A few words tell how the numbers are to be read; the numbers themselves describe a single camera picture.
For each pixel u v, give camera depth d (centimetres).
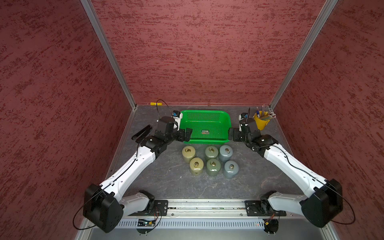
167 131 59
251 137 59
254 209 74
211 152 85
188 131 73
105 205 38
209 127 107
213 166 80
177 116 68
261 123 101
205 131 104
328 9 72
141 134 100
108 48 86
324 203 39
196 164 79
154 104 126
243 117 71
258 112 103
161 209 74
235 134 73
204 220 71
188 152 85
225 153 85
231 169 79
